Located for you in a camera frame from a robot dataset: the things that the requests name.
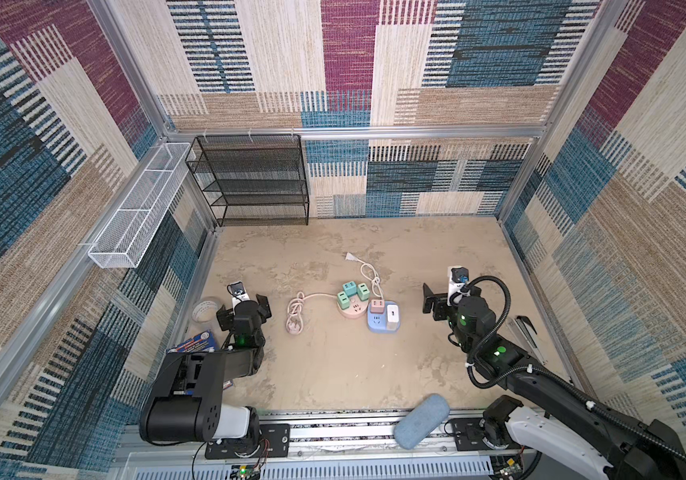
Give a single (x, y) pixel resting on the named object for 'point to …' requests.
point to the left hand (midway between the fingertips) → (241, 296)
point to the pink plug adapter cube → (377, 306)
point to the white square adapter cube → (392, 316)
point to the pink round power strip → (357, 307)
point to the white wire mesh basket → (126, 238)
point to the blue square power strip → (377, 322)
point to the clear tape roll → (205, 312)
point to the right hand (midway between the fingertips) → (442, 286)
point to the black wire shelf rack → (252, 180)
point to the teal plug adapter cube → (350, 288)
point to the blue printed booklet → (200, 342)
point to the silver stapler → (526, 336)
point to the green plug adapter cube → (363, 292)
